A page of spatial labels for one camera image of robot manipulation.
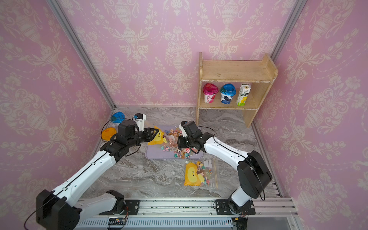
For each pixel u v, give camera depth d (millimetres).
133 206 745
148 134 672
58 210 375
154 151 947
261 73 784
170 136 869
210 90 873
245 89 831
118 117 1017
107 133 937
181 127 791
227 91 874
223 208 729
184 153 916
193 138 657
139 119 687
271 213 735
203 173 843
